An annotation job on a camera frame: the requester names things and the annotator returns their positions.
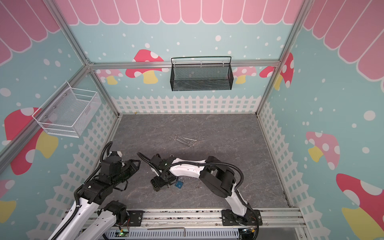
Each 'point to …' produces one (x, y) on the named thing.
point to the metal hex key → (190, 139)
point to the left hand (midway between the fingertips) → (139, 166)
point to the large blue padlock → (179, 184)
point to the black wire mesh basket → (201, 73)
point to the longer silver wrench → (182, 142)
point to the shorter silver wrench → (176, 137)
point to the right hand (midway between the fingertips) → (158, 185)
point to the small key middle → (197, 187)
